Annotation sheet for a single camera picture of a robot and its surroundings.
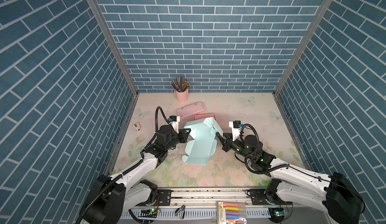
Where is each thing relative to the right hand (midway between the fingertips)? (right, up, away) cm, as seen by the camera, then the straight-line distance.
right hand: (214, 133), depth 74 cm
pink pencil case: (-17, +9, +32) cm, 37 cm away
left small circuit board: (-32, -38, -3) cm, 50 cm away
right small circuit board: (+29, -38, -4) cm, 48 cm away
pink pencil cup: (-21, +20, +38) cm, 48 cm away
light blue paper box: (-8, -11, +7) cm, 15 cm away
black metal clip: (-16, -35, -4) cm, 39 cm away
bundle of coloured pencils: (-22, +30, +37) cm, 53 cm away
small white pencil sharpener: (-50, 0, +25) cm, 55 cm away
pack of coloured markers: (+7, -36, -5) cm, 37 cm away
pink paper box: (-6, +6, +30) cm, 31 cm away
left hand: (-12, 0, +8) cm, 14 cm away
